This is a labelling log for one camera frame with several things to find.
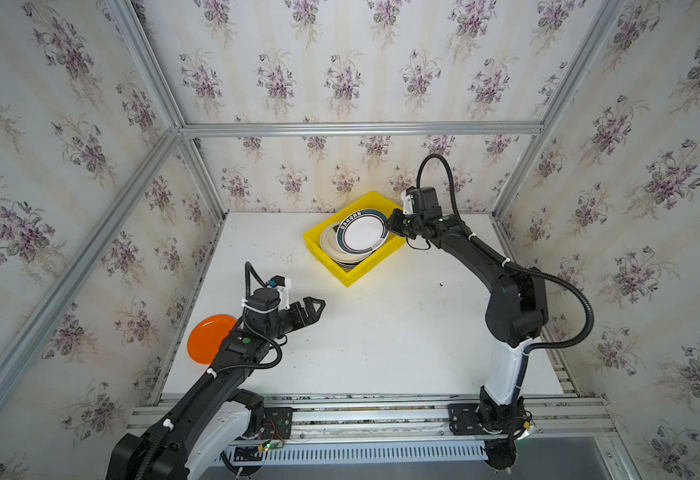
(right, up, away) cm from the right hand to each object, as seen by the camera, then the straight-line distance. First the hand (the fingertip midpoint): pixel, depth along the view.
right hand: (382, 222), depth 91 cm
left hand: (-20, -23, -11) cm, 33 cm away
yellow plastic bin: (-23, -7, +9) cm, 26 cm away
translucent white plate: (-10, -14, +7) cm, 18 cm away
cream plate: (-17, -7, +10) cm, 22 cm away
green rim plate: (-6, -3, +4) cm, 8 cm away
